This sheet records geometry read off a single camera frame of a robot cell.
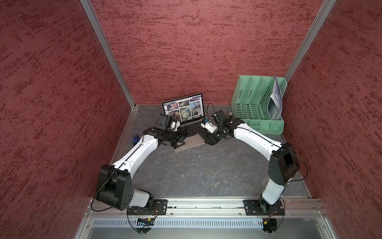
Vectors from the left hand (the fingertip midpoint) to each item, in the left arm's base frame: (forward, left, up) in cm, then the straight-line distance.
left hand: (190, 140), depth 79 cm
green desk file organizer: (+46, -53, -13) cm, 71 cm away
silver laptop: (+30, +2, -9) cm, 32 cm away
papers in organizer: (+27, -55, +2) cm, 61 cm away
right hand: (+4, -11, -6) cm, 13 cm away
